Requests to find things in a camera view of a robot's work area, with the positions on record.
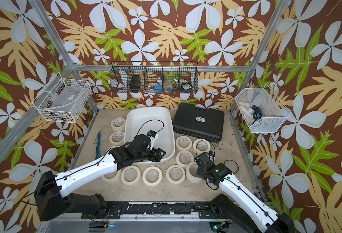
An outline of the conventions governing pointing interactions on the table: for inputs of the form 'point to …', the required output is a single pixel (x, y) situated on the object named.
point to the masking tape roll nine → (130, 175)
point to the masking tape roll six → (184, 158)
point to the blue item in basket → (158, 89)
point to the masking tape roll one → (116, 138)
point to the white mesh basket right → (261, 109)
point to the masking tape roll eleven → (175, 174)
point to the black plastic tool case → (198, 122)
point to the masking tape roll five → (191, 173)
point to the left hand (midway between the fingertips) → (162, 150)
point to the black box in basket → (135, 84)
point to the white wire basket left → (63, 99)
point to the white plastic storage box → (139, 120)
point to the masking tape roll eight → (111, 177)
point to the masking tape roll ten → (152, 176)
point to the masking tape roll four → (201, 145)
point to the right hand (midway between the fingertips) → (199, 171)
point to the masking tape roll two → (118, 124)
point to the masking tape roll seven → (183, 142)
